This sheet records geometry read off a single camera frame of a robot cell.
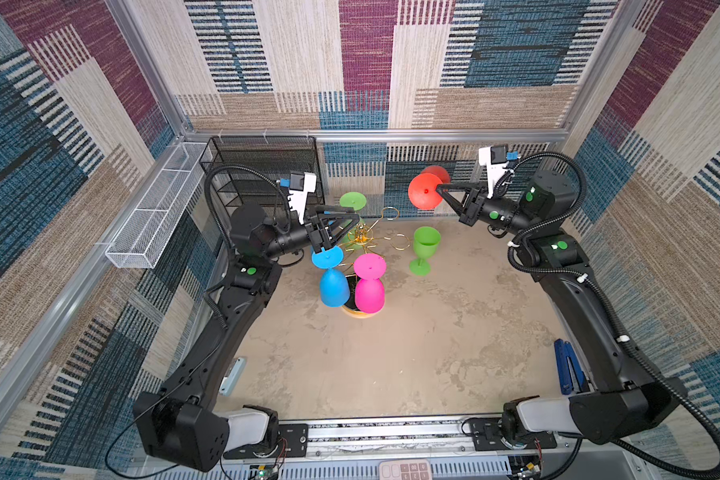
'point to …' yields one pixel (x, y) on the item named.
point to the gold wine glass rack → (365, 236)
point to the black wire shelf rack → (277, 156)
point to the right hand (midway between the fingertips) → (437, 193)
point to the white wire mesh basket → (137, 243)
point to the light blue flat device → (232, 377)
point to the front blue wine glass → (334, 285)
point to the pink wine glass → (370, 295)
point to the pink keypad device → (409, 469)
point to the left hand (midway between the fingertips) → (356, 214)
